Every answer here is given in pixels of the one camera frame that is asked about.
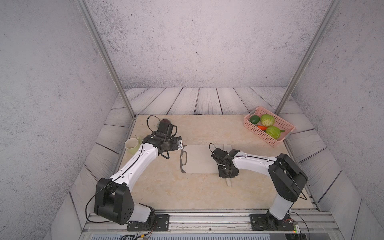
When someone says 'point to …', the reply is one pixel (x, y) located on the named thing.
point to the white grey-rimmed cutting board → (199, 160)
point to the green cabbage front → (274, 132)
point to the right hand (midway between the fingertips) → (225, 175)
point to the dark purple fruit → (166, 120)
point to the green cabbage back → (267, 120)
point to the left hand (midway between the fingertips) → (177, 144)
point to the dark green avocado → (254, 119)
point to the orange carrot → (262, 127)
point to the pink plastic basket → (280, 123)
